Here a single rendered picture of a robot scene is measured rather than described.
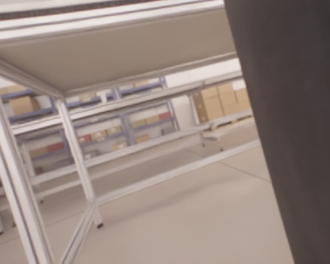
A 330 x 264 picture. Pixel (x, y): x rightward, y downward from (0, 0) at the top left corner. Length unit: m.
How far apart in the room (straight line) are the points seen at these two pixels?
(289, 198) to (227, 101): 4.33
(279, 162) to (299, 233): 0.06
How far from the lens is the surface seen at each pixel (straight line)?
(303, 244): 0.21
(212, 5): 0.76
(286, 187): 0.18
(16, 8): 0.71
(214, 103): 4.34
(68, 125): 1.43
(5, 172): 0.77
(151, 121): 4.45
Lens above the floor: 0.61
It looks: 3 degrees down
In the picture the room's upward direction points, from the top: 16 degrees counter-clockwise
